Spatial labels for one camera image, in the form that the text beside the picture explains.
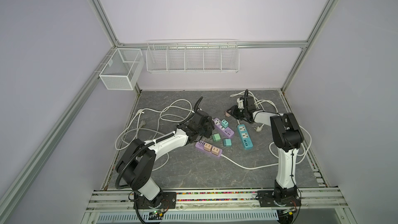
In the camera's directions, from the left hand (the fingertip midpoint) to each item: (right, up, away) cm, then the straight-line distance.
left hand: (212, 125), depth 87 cm
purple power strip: (+9, -4, +8) cm, 13 cm away
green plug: (+3, -8, +7) cm, 11 cm away
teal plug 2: (+9, -10, +4) cm, 14 cm away
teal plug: (+8, 0, +7) cm, 10 cm away
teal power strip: (+20, -8, +6) cm, 23 cm away
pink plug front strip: (-3, -12, -2) cm, 12 cm away
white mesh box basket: (-59, +35, +15) cm, 70 cm away
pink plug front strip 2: (+1, -13, -4) cm, 14 cm away
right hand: (+11, +7, +17) cm, 22 cm away
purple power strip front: (-7, -11, +4) cm, 14 cm away
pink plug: (+11, +6, +15) cm, 19 cm away
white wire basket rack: (-12, +43, +12) cm, 47 cm away
